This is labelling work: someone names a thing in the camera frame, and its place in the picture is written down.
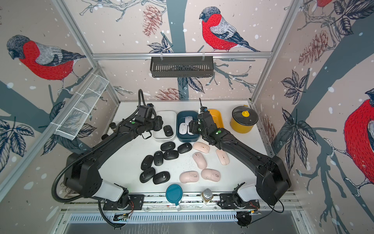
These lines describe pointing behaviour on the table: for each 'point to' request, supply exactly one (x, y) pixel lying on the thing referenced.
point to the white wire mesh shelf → (67, 127)
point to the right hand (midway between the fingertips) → (194, 122)
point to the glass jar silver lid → (207, 195)
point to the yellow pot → (237, 127)
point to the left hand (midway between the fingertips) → (161, 119)
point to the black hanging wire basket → (185, 66)
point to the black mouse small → (158, 158)
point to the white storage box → (169, 118)
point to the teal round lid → (174, 193)
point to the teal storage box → (180, 119)
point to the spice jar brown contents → (103, 136)
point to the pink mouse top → (201, 147)
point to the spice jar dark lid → (112, 125)
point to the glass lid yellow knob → (245, 115)
